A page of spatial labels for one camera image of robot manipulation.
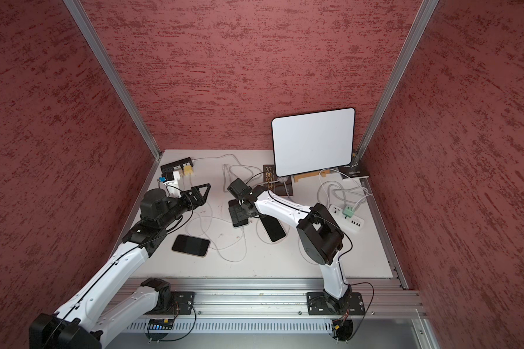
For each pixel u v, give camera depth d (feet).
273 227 3.00
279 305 2.49
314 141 3.25
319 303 2.42
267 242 2.93
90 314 1.33
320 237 1.61
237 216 2.61
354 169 3.77
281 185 3.50
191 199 2.21
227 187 2.39
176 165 3.62
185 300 2.43
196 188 2.22
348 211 2.94
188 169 3.63
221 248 2.88
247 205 2.12
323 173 3.50
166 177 2.18
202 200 2.24
